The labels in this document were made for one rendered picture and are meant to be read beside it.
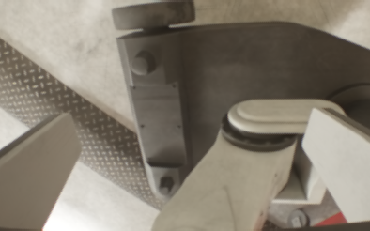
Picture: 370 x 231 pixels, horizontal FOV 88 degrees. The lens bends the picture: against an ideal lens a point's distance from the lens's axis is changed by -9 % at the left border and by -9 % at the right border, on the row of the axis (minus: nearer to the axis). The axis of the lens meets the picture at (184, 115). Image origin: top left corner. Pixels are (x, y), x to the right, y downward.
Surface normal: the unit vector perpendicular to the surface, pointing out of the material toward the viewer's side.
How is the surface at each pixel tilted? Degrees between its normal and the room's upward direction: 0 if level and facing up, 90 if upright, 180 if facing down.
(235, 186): 90
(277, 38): 0
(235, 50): 0
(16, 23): 0
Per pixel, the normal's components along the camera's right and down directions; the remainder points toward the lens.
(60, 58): -0.16, 0.47
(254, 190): -0.09, -0.88
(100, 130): 0.07, 0.18
